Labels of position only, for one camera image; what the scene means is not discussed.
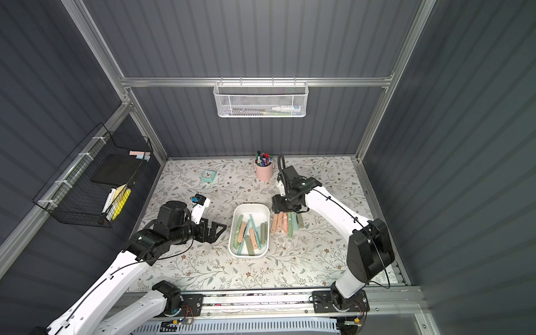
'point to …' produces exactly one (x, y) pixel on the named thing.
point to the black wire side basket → (90, 185)
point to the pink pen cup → (264, 173)
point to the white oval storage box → (249, 231)
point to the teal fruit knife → (294, 220)
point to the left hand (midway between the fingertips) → (215, 224)
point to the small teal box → (208, 176)
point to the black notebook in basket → (116, 169)
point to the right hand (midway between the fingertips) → (280, 207)
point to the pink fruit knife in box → (241, 232)
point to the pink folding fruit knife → (285, 222)
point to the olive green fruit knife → (249, 246)
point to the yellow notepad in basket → (116, 202)
